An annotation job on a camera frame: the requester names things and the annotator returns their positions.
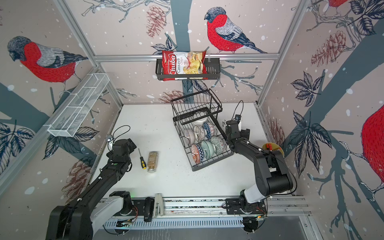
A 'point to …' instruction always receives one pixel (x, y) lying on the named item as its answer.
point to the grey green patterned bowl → (219, 144)
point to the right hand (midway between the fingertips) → (238, 130)
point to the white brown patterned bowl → (199, 133)
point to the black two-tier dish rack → (195, 106)
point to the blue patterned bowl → (209, 128)
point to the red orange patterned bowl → (197, 154)
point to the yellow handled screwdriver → (143, 164)
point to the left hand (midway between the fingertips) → (121, 143)
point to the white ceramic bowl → (200, 122)
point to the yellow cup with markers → (271, 146)
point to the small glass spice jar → (152, 161)
